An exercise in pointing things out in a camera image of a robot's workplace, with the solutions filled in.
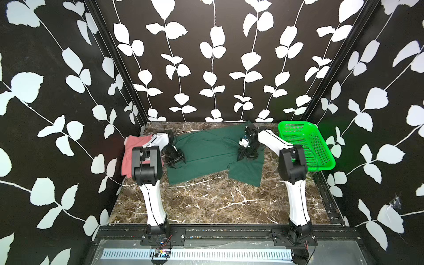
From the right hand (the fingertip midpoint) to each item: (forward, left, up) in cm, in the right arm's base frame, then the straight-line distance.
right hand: (241, 156), depth 98 cm
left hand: (-4, +35, -1) cm, 36 cm away
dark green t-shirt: (+9, +17, -7) cm, 20 cm away
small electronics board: (-49, +38, -3) cm, 62 cm away
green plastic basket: (+2, -49, -3) cm, 49 cm away
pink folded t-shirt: (+6, +67, +6) cm, 67 cm away
